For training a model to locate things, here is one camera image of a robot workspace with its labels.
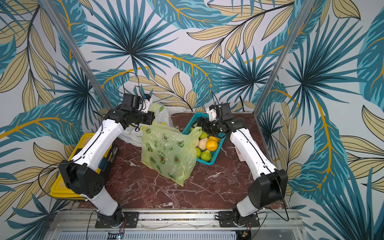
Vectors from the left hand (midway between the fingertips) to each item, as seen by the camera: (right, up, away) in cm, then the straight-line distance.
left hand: (154, 118), depth 81 cm
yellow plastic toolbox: (-38, -32, -14) cm, 52 cm away
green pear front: (+24, -20, +9) cm, 33 cm away
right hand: (+24, -5, -3) cm, 24 cm away
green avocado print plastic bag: (+9, -17, -5) cm, 20 cm away
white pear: (+27, -15, +14) cm, 34 cm away
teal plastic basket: (+39, -11, +12) cm, 42 cm away
